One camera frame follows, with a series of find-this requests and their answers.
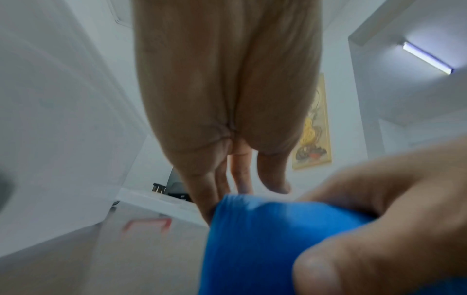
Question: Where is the gold framed wall picture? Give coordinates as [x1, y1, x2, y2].
[291, 73, 333, 171]

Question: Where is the person's left hand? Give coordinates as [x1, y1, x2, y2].
[130, 0, 324, 226]

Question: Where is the person's right hand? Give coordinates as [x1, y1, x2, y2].
[291, 137, 467, 295]

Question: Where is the white ceiling tube light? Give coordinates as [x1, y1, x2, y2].
[402, 41, 456, 75]

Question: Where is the large clear storage bin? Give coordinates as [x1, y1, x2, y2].
[0, 0, 154, 257]

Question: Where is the black chair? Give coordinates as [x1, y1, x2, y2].
[151, 167, 193, 203]

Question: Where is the blue plastic bag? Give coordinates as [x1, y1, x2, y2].
[198, 194, 467, 295]

